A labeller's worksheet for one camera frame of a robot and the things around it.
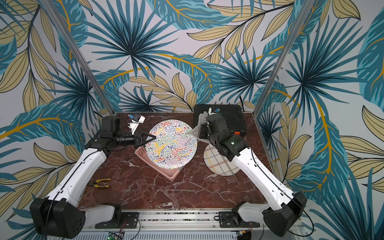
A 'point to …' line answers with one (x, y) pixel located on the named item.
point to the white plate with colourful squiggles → (173, 147)
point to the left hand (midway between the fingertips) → (154, 139)
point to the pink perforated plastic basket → (170, 174)
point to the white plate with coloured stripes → (217, 163)
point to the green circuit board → (109, 238)
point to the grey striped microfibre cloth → (202, 119)
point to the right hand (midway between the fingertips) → (202, 124)
